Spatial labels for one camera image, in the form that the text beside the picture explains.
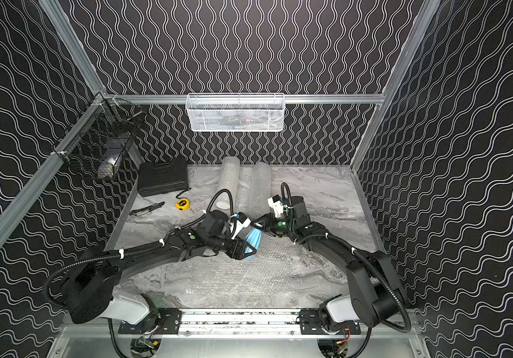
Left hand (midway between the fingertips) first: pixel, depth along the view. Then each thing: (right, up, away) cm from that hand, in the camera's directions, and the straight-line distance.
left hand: (251, 245), depth 78 cm
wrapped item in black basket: (-55, +27, +5) cm, 62 cm away
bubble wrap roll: (+3, +21, +22) cm, 31 cm away
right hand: (+1, +7, +4) cm, 8 cm away
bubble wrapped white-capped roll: (-11, +25, +28) cm, 39 cm away
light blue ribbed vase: (+1, +3, 0) cm, 3 cm away
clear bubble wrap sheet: (+6, -14, +5) cm, 16 cm away
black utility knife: (-50, +10, +25) cm, 57 cm away
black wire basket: (-63, +38, +14) cm, 75 cm away
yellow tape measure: (-33, +13, +25) cm, 43 cm away
